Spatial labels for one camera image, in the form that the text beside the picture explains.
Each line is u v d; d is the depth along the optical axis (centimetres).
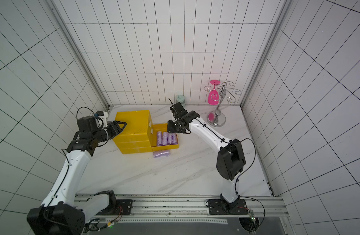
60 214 37
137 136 77
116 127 68
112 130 67
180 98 112
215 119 108
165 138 96
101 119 62
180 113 66
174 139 95
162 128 107
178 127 70
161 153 90
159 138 97
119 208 71
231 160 47
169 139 95
